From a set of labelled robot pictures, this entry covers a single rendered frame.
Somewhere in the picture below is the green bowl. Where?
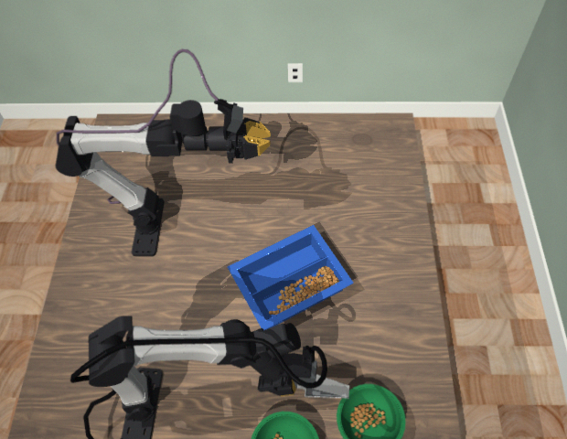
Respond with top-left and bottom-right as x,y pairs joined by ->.
337,384 -> 406,439
251,412 -> 319,439

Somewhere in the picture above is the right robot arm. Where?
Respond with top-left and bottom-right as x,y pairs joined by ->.
89,316 -> 317,439

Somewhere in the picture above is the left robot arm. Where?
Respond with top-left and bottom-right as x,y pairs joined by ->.
56,99 -> 243,256

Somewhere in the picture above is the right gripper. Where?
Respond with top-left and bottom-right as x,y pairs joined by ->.
255,357 -> 296,396

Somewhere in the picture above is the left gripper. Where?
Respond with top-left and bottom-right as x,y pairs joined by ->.
208,118 -> 271,164

